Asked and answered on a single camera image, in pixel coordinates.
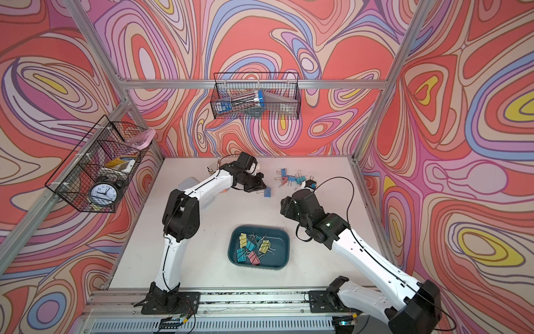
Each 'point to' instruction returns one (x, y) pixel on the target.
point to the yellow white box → (124, 163)
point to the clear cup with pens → (211, 171)
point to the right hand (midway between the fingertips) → (289, 209)
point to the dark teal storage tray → (279, 236)
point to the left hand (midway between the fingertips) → (269, 186)
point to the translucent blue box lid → (188, 183)
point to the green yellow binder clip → (265, 247)
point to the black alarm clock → (106, 193)
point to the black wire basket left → (99, 170)
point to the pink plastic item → (142, 139)
